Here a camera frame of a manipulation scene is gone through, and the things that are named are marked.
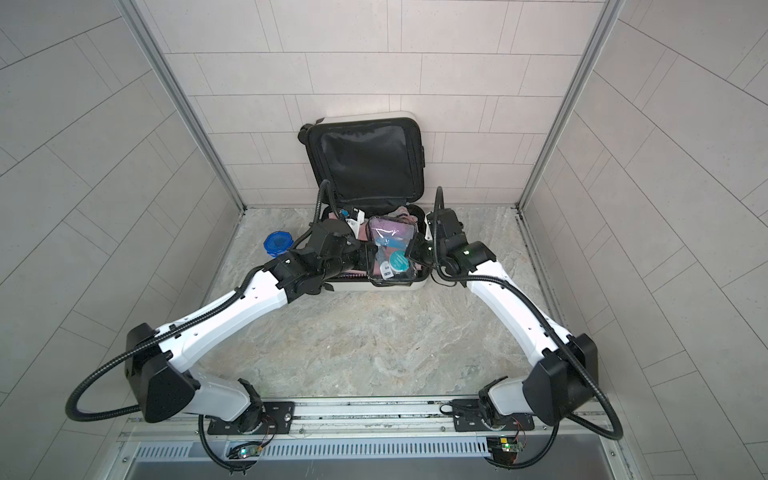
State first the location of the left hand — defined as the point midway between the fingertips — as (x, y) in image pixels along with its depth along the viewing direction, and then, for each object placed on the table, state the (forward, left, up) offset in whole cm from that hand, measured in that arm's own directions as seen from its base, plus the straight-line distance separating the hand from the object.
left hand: (388, 246), depth 73 cm
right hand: (+2, -3, -4) cm, 5 cm away
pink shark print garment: (+6, -1, -1) cm, 6 cm away
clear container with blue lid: (+10, +34, -13) cm, 38 cm away
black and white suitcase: (+33, +7, -3) cm, 34 cm away
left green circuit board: (-40, +30, -21) cm, 54 cm away
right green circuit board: (-39, -29, -24) cm, 54 cm away
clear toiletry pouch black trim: (-2, -4, -7) cm, 9 cm away
